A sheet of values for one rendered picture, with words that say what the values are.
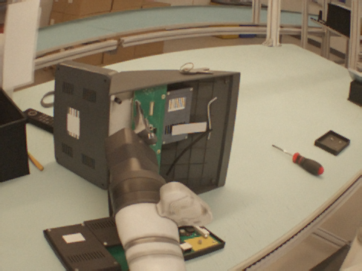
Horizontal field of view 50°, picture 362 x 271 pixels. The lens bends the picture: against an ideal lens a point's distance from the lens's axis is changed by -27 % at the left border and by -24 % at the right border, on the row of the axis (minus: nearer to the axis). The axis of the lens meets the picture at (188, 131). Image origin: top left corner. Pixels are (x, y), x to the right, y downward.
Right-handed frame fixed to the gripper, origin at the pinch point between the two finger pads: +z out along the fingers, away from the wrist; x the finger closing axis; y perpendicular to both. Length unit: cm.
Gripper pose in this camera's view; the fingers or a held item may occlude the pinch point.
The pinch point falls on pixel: (138, 103)
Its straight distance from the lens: 68.4
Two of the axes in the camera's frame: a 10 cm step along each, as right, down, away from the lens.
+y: -8.6, 4.5, 2.5
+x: 4.7, 5.1, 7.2
